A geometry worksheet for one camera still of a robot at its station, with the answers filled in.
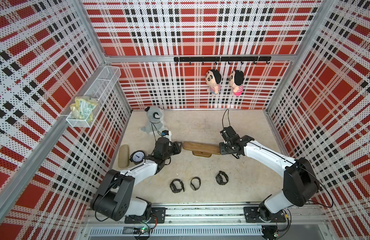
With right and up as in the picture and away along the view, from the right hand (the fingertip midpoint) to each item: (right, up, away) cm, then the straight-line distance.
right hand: (226, 147), depth 88 cm
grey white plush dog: (-45, +14, +10) cm, 48 cm away
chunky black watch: (-29, -21, -5) cm, 36 cm away
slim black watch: (-18, -19, -4) cm, 27 cm away
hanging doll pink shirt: (+8, +43, +6) cm, 44 cm away
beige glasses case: (-64, -6, +6) cm, 65 cm away
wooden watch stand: (-14, -2, +3) cm, 15 cm away
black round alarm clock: (-55, -7, +5) cm, 56 cm away
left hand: (-26, +2, +2) cm, 27 cm away
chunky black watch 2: (-4, -16, -6) cm, 18 cm away
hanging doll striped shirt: (-7, +42, +3) cm, 43 cm away
